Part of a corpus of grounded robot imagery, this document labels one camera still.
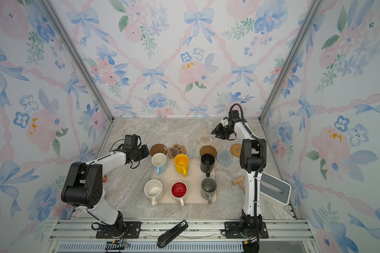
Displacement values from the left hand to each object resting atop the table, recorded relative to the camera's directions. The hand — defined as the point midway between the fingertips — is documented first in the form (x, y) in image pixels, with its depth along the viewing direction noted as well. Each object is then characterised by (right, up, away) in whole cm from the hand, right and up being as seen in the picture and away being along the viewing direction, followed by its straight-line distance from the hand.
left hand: (149, 149), depth 96 cm
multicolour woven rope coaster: (+35, +6, +11) cm, 37 cm away
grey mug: (+35, -17, -16) cm, 42 cm away
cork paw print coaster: (+15, -1, +7) cm, 17 cm away
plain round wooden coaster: (+36, 0, +7) cm, 37 cm away
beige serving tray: (+27, -17, -4) cm, 32 cm away
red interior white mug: (+19, -21, -11) cm, 30 cm away
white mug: (+6, -21, -12) cm, 25 cm away
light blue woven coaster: (+46, -5, +4) cm, 47 cm away
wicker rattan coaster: (+54, -1, +7) cm, 55 cm away
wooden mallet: (+52, -16, -7) cm, 55 cm away
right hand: (+41, +11, +9) cm, 43 cm away
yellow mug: (+20, -8, -2) cm, 21 cm away
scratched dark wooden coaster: (+4, 0, +7) cm, 8 cm away
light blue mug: (+7, -6, -6) cm, 11 cm away
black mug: (+35, -8, -2) cm, 36 cm away
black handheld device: (+14, -35, -29) cm, 48 cm away
